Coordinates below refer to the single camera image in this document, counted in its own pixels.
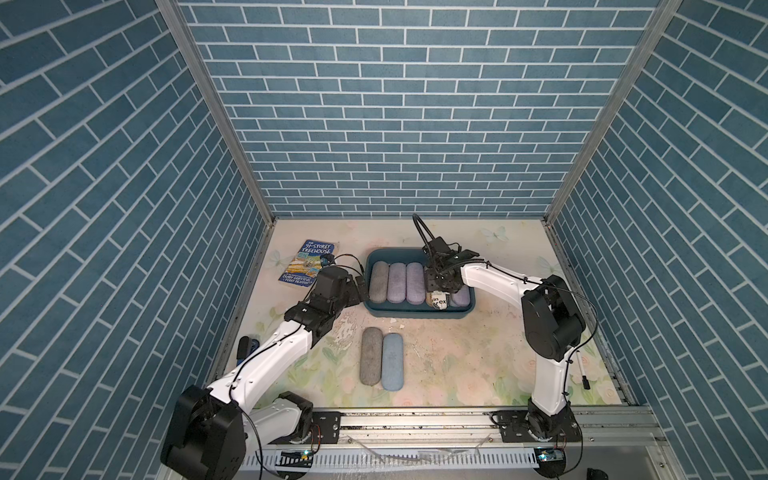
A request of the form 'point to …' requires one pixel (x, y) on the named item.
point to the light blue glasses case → (392, 362)
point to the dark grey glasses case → (371, 356)
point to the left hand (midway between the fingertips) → (360, 284)
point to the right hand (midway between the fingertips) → (437, 283)
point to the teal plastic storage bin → (409, 310)
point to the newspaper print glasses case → (436, 299)
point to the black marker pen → (585, 380)
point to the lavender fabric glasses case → (396, 282)
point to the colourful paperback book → (305, 265)
